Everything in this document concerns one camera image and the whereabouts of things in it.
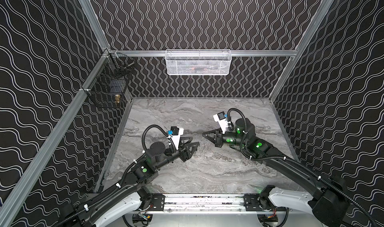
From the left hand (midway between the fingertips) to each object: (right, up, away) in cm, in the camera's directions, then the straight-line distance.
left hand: (199, 142), depth 65 cm
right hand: (+2, +3, +5) cm, 6 cm away
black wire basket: (-55, +31, +28) cm, 69 cm away
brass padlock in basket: (-44, +21, +17) cm, 52 cm away
